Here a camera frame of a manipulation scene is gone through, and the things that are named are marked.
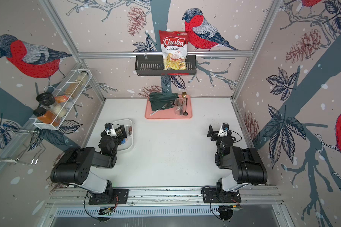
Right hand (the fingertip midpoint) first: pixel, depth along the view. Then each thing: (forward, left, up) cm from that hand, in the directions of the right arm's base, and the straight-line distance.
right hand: (217, 124), depth 90 cm
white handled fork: (+25, +37, -10) cm, 45 cm away
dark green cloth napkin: (+30, +42, -9) cm, 53 cm away
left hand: (-2, +65, +2) cm, 65 cm away
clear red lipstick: (-2, +59, -8) cm, 60 cm away
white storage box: (-12, +58, -9) cm, 60 cm away
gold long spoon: (+25, +22, +3) cm, 33 cm away
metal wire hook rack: (-21, +95, +14) cm, 99 cm away
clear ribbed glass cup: (+21, +25, -5) cm, 33 cm away
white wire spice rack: (+1, +86, +25) cm, 89 cm away
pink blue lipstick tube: (-10, +62, -9) cm, 63 cm away
